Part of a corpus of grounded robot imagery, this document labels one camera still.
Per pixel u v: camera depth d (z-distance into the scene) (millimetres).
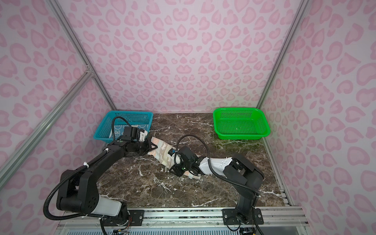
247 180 459
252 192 442
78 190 426
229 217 740
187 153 693
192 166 687
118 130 1036
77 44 808
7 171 498
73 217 441
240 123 1134
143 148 763
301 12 707
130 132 697
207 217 749
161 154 862
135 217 731
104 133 1014
